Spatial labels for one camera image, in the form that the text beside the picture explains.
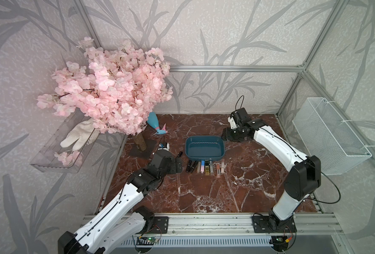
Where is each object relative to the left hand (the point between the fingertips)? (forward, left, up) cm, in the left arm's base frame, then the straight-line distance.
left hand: (175, 161), depth 77 cm
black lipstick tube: (+13, -1, -16) cm, 21 cm away
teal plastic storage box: (+19, -16, -17) cm, 30 cm away
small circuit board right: (-32, -49, -19) cm, 62 cm away
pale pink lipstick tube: (+5, -26, -15) cm, 31 cm away
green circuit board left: (-31, +13, -19) cm, 38 cm away
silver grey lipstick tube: (+5, -20, -15) cm, 26 cm away
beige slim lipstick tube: (+4, -12, -15) cm, 19 cm away
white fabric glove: (+5, +38, +16) cm, 41 cm away
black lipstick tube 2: (+5, -6, -16) cm, 18 cm away
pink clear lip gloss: (+3, -24, -15) cm, 28 cm away
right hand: (+15, -26, +1) cm, 30 cm away
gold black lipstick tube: (+3, -17, -14) cm, 22 cm away
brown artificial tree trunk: (+16, +23, -5) cm, 28 cm away
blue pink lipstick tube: (+4, -14, -14) cm, 21 cm away
